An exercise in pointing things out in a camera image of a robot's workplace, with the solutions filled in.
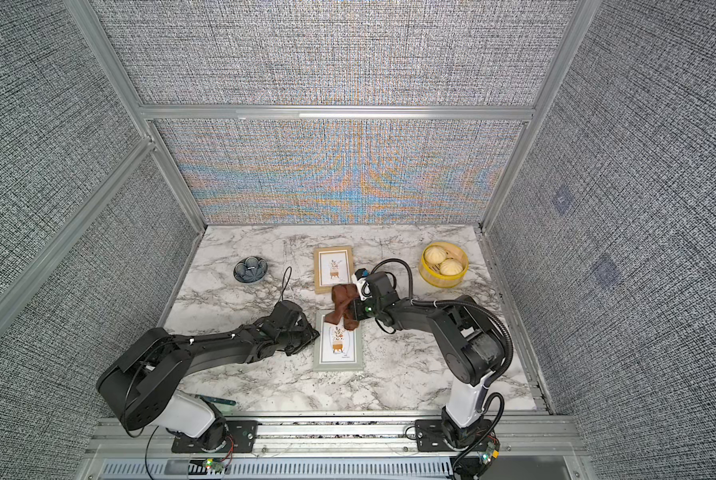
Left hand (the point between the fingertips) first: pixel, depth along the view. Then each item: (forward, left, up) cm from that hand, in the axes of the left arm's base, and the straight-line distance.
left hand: (325, 334), depth 89 cm
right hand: (+10, -8, +1) cm, 13 cm away
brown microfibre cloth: (+10, -6, +4) cm, 13 cm away
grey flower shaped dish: (+25, +26, 0) cm, 36 cm away
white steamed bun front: (+20, -42, +3) cm, 47 cm away
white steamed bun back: (+26, -38, +4) cm, 46 cm away
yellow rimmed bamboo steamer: (+19, -35, +2) cm, 40 cm away
